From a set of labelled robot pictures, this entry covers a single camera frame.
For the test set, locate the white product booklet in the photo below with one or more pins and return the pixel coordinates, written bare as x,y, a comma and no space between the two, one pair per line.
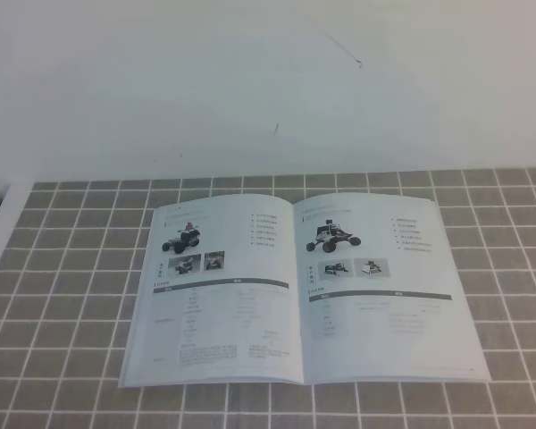
343,287

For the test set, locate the grey checked tablecloth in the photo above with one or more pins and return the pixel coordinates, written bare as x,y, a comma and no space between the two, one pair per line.
69,273

